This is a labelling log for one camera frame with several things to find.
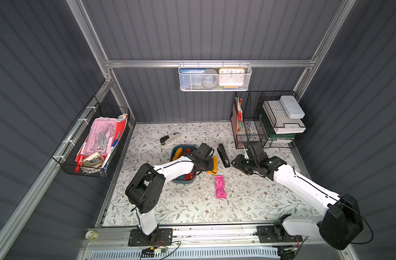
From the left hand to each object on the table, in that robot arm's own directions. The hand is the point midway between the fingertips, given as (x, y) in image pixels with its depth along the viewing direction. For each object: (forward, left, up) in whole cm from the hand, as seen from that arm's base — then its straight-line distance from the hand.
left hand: (213, 167), depth 90 cm
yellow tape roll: (-31, +59, -8) cm, 67 cm away
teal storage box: (-5, +18, -6) cm, 19 cm away
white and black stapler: (+22, +29, -2) cm, 37 cm away
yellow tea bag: (+6, -2, -3) cm, 7 cm away
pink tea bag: (-10, -3, -4) cm, 11 cm away
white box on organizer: (+30, -49, +17) cm, 60 cm away
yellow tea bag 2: (+11, +21, -2) cm, 24 cm away
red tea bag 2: (+13, +15, -2) cm, 20 cm away
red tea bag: (-5, +14, -2) cm, 15 cm away
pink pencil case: (+5, +53, +25) cm, 58 cm away
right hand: (-2, -11, +9) cm, 14 cm away
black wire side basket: (-9, +59, +27) cm, 65 cm away
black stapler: (+10, -7, -4) cm, 13 cm away
